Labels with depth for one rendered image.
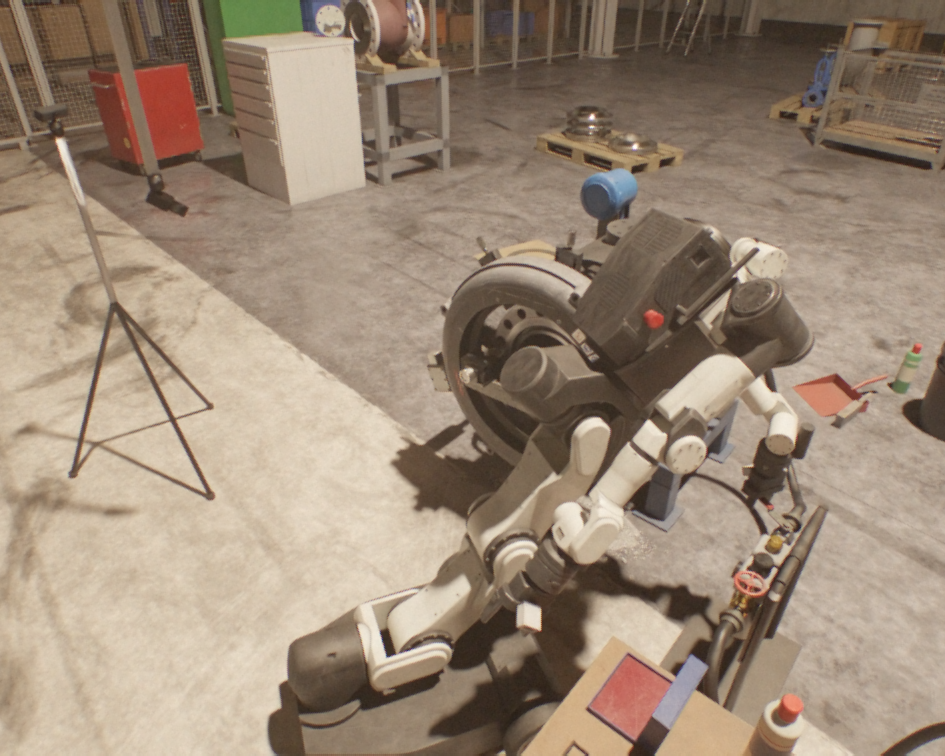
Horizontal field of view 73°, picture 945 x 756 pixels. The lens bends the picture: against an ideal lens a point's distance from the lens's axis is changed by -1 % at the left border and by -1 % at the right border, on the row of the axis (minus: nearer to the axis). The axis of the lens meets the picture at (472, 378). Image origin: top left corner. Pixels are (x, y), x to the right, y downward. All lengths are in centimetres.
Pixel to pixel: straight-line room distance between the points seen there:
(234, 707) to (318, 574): 48
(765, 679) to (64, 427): 285
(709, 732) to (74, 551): 208
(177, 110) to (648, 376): 601
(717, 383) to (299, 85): 462
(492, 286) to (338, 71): 390
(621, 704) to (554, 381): 66
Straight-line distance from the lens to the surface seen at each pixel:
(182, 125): 693
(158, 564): 249
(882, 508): 287
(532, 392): 127
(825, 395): 341
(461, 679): 182
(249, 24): 883
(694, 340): 134
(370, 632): 170
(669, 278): 129
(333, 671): 168
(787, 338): 127
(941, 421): 333
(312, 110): 553
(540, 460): 148
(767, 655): 222
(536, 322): 203
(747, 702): 211
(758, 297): 124
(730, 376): 124
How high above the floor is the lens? 173
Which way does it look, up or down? 34 degrees down
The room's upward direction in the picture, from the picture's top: straight up
